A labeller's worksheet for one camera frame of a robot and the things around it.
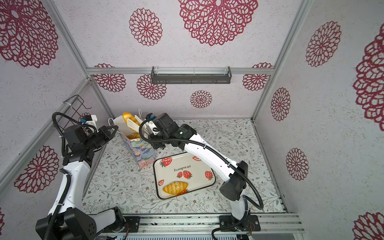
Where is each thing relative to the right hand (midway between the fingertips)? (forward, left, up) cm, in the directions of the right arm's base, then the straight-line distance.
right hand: (150, 135), depth 70 cm
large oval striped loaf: (-15, -11, -27) cm, 33 cm away
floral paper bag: (+1, +8, -16) cm, 18 cm away
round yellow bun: (+11, +16, -14) cm, 24 cm away
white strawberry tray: (0, -15, -32) cm, 35 cm away
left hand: (+5, +18, -1) cm, 18 cm away
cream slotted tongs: (+3, +7, +3) cm, 8 cm away
